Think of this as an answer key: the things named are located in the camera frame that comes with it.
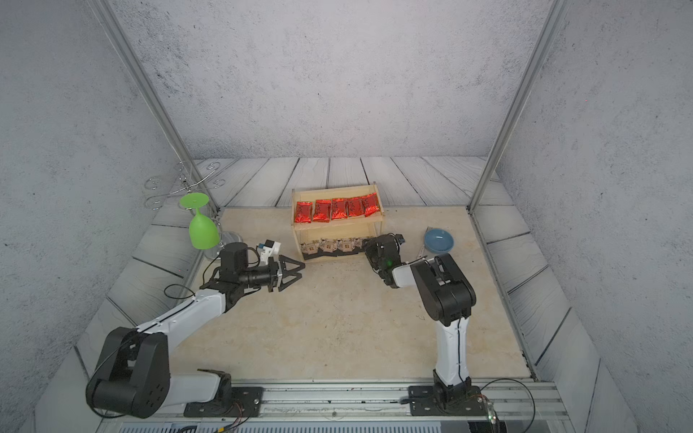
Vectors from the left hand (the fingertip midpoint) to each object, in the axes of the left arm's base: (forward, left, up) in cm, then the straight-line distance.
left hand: (304, 272), depth 79 cm
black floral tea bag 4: (+24, -16, -17) cm, 33 cm away
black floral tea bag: (+21, +2, -16) cm, 26 cm away
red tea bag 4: (+23, -15, +4) cm, 27 cm away
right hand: (+20, -18, -12) cm, 30 cm away
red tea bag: (+20, +2, +4) cm, 21 cm away
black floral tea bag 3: (+22, -11, -16) cm, 29 cm away
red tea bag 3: (+21, -10, +5) cm, 24 cm away
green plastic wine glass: (+13, +32, +3) cm, 35 cm away
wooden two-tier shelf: (+17, -9, +4) cm, 19 cm away
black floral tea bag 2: (+22, -4, -15) cm, 27 cm away
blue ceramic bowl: (+23, -48, -16) cm, 55 cm away
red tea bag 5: (+22, -20, +5) cm, 31 cm away
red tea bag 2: (+21, -4, +4) cm, 22 cm away
